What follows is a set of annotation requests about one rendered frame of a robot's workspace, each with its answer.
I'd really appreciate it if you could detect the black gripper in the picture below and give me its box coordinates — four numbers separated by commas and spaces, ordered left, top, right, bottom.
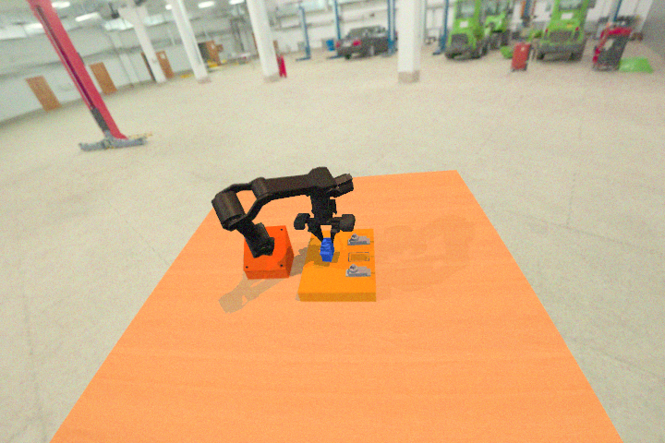
294, 201, 356, 244

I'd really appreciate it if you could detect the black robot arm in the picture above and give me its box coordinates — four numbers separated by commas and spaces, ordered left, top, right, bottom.
211, 166, 354, 258

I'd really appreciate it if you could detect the blue micro servo with orange cable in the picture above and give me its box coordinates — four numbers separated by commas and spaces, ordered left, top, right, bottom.
320, 237, 334, 262

